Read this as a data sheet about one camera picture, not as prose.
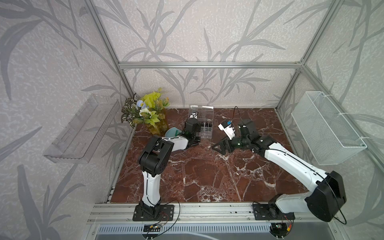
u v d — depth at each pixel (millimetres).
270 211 656
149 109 904
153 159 533
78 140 667
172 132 1056
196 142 983
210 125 1029
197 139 1019
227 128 690
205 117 1160
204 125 1046
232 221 722
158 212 692
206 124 1027
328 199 396
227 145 665
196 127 773
